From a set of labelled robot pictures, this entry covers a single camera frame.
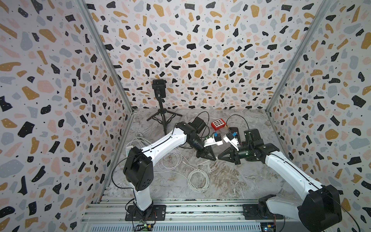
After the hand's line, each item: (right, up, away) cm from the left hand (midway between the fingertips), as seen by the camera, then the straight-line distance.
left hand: (215, 158), depth 73 cm
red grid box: (+8, +17, +37) cm, 41 cm away
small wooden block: (+14, +15, +37) cm, 42 cm away
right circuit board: (+26, -34, -1) cm, 42 cm away
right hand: (+3, 0, 0) cm, 3 cm away
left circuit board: (-34, -33, -2) cm, 48 cm away
